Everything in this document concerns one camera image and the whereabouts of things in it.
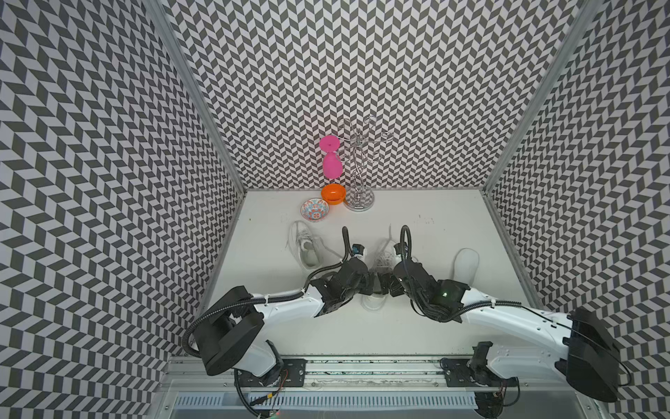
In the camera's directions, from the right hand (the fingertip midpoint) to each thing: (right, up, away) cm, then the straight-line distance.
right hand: (392, 275), depth 81 cm
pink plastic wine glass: (-20, +38, +18) cm, 47 cm away
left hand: (-6, -1, +3) cm, 7 cm away
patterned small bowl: (-28, +21, +30) cm, 46 cm away
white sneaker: (-29, +8, +9) cm, 31 cm away
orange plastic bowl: (-20, +28, +32) cm, 47 cm away
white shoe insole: (+29, +1, +14) cm, 32 cm away
